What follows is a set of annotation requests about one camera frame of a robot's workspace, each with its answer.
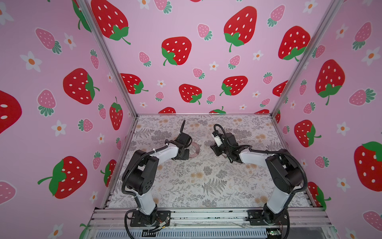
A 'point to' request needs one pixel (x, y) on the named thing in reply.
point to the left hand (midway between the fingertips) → (184, 155)
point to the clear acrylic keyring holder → (194, 150)
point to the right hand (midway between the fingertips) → (212, 144)
